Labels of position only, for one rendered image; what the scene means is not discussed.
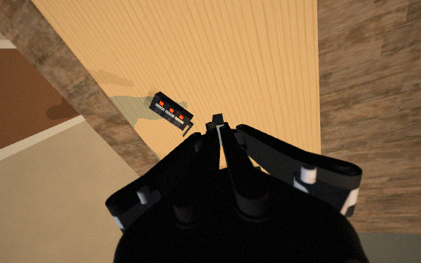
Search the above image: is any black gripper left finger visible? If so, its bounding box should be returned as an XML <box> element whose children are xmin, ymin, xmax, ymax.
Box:
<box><xmin>105</xmin><ymin>114</ymin><xmax>221</xmax><ymax>233</ymax></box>

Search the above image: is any black power strip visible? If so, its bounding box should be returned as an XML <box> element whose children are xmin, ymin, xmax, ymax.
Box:
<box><xmin>149</xmin><ymin>91</ymin><xmax>194</xmax><ymax>137</ymax></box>

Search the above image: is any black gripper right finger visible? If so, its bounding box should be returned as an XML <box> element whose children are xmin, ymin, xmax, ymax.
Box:
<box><xmin>217</xmin><ymin>113</ymin><xmax>363</xmax><ymax>218</ymax></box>

